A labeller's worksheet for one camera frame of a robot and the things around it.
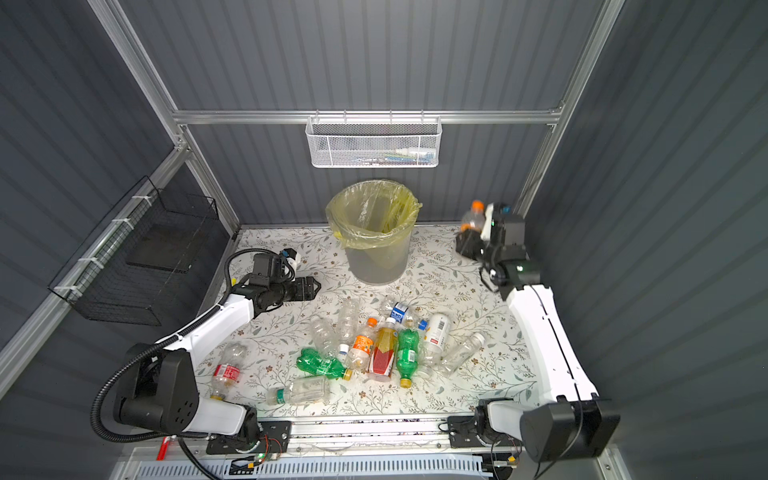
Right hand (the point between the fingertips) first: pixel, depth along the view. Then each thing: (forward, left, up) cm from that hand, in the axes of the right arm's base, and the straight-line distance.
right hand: (471, 237), depth 75 cm
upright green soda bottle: (-22, +16, -25) cm, 36 cm away
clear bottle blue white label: (-18, +7, -26) cm, 32 cm away
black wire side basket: (-8, +84, -2) cm, 85 cm away
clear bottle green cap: (-29, +43, -31) cm, 61 cm away
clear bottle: (-8, +34, -29) cm, 45 cm away
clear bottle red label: (-26, +64, -25) cm, 74 cm away
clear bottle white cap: (-14, +41, -30) cm, 53 cm away
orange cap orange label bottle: (+5, -1, +2) cm, 5 cm away
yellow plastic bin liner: (+22, +27, -12) cm, 37 cm away
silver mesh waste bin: (+11, +25, -27) cm, 38 cm away
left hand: (-3, +45, -18) cm, 48 cm away
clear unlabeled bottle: (-18, 0, -32) cm, 36 cm away
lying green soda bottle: (-22, +42, -27) cm, 55 cm away
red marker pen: (-44, +76, -29) cm, 92 cm away
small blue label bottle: (-8, +17, -26) cm, 32 cm away
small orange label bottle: (-20, +29, -26) cm, 44 cm away
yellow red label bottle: (-20, +22, -25) cm, 39 cm away
